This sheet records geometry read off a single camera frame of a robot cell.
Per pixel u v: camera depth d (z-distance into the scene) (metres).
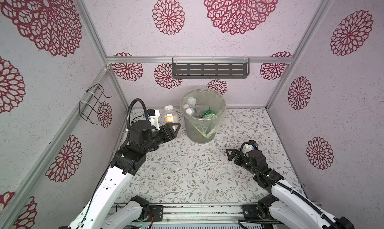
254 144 0.73
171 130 0.57
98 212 0.38
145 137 0.51
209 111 0.86
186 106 0.86
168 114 0.64
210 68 0.94
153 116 0.58
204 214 0.75
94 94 0.79
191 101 0.92
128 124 0.46
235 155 0.73
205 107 0.98
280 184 0.54
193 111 0.80
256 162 0.62
